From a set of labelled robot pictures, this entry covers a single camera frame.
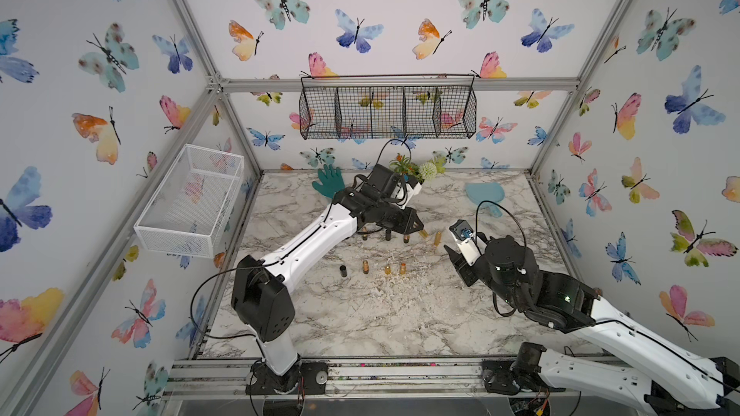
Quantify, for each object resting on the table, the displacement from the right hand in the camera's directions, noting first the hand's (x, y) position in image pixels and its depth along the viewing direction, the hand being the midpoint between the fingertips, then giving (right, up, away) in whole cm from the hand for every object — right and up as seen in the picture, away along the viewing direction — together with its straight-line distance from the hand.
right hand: (459, 238), depth 66 cm
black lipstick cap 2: (-16, -3, +34) cm, 38 cm away
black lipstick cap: (-29, -14, +25) cm, 41 cm away
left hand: (-7, +2, +10) cm, 12 cm away
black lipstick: (-23, -12, +24) cm, 35 cm away
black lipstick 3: (-9, -5, +32) cm, 34 cm away
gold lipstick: (-11, -13, +25) cm, 30 cm away
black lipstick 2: (-24, -4, +33) cm, 41 cm away
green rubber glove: (-37, +16, +51) cm, 65 cm away
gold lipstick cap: (-16, -14, +26) cm, 33 cm away
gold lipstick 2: (-6, 0, +11) cm, 13 cm away
